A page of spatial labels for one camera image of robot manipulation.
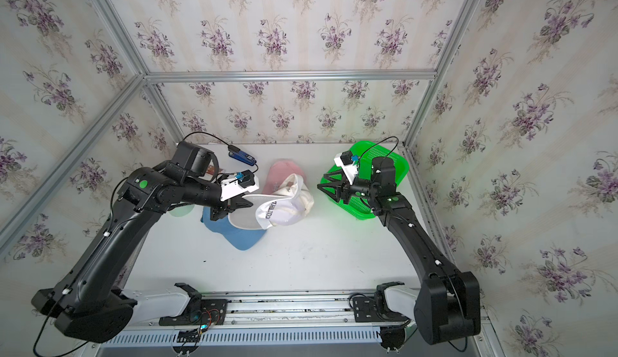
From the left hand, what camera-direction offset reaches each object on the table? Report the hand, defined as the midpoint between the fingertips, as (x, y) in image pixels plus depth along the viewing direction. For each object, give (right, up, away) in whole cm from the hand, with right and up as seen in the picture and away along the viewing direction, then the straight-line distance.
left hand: (251, 200), depth 63 cm
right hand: (+21, +4, +11) cm, 24 cm away
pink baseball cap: (+6, +7, +6) cm, 11 cm away
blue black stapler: (-15, +14, +44) cm, 48 cm away
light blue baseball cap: (-10, -18, +24) cm, 32 cm away
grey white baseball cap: (+8, -3, +4) cm, 10 cm away
